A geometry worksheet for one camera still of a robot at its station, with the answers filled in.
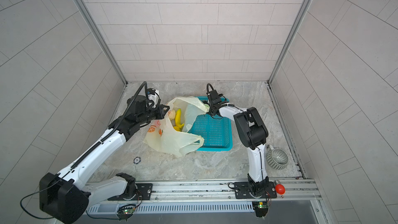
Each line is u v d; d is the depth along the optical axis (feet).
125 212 2.11
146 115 2.07
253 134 1.73
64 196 1.22
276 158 2.65
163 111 2.22
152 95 2.22
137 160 2.64
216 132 2.99
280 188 2.29
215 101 2.58
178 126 2.89
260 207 2.23
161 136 2.38
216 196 2.32
